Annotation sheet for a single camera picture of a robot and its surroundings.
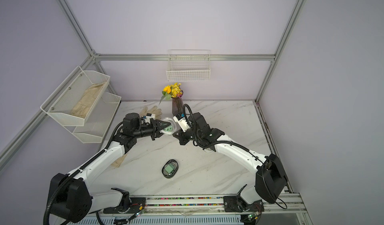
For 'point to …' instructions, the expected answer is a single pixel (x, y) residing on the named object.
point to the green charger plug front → (170, 168)
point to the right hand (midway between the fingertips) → (175, 136)
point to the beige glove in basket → (82, 106)
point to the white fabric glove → (157, 112)
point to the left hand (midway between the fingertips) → (170, 127)
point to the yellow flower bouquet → (173, 90)
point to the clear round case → (172, 122)
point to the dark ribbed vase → (177, 105)
